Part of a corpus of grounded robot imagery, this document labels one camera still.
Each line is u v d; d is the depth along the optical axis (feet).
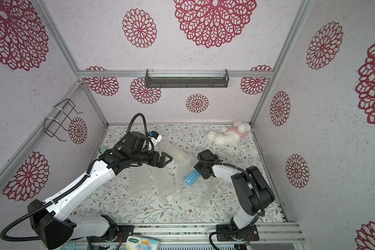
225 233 2.40
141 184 2.67
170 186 2.76
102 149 3.43
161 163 2.09
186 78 3.11
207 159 2.44
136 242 2.21
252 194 1.52
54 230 1.25
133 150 1.80
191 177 2.87
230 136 3.28
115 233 2.30
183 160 3.00
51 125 2.39
